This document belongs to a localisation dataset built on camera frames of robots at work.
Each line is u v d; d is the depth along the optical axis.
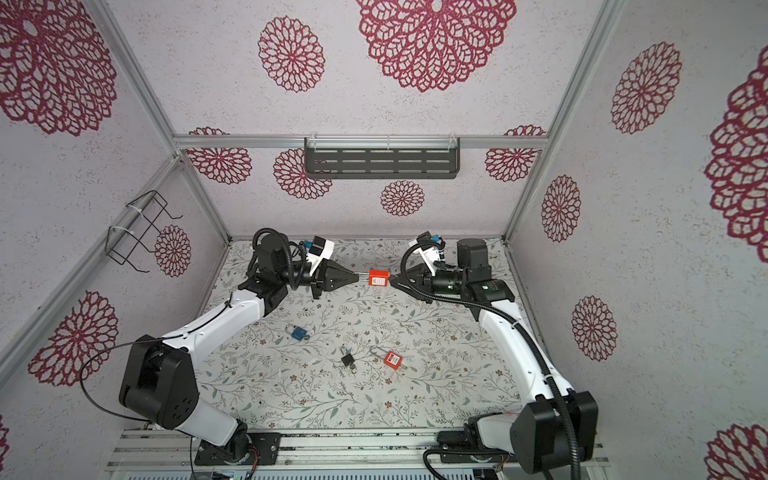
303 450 0.75
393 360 0.87
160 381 0.43
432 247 0.62
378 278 0.69
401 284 0.69
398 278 0.69
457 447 0.73
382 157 0.95
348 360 0.89
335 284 0.69
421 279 0.63
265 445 0.73
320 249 0.61
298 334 0.93
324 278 0.66
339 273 0.68
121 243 0.73
